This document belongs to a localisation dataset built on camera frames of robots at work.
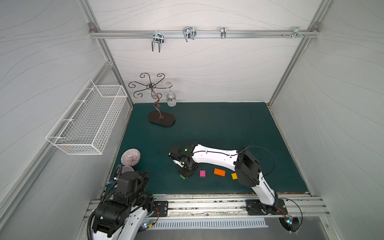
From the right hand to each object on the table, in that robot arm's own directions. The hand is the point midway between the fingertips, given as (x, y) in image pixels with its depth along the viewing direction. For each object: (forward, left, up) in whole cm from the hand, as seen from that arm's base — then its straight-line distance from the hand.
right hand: (187, 173), depth 82 cm
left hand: (-7, +17, +12) cm, 22 cm away
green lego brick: (-1, +2, -4) cm, 5 cm away
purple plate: (+1, +34, +1) cm, 34 cm away
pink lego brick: (+1, -9, -3) cm, 9 cm away
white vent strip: (-22, -12, -4) cm, 25 cm away
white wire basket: (+10, +46, +28) cm, 55 cm away
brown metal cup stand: (+41, +22, -2) cm, 47 cm away
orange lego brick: (+3, -18, -3) cm, 19 cm away
